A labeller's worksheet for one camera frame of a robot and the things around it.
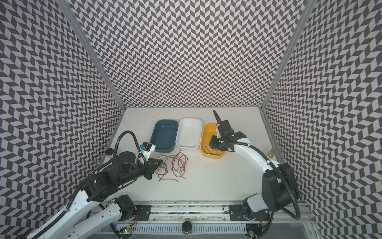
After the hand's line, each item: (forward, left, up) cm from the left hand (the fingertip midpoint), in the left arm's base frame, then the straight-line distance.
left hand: (162, 162), depth 68 cm
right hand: (+16, -25, -10) cm, 32 cm away
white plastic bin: (+30, -10, -20) cm, 38 cm away
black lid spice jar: (+11, +34, -10) cm, 37 cm away
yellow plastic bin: (+33, -25, -21) cm, 46 cm away
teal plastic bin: (+27, +7, -18) cm, 33 cm away
